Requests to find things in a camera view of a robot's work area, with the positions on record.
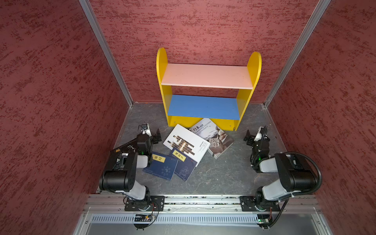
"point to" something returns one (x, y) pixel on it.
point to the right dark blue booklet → (185, 166)
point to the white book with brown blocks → (187, 143)
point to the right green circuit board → (264, 220)
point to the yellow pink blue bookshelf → (194, 93)
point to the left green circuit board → (141, 218)
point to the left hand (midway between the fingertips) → (151, 132)
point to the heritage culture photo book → (208, 130)
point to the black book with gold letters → (129, 147)
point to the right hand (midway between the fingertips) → (254, 133)
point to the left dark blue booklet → (162, 166)
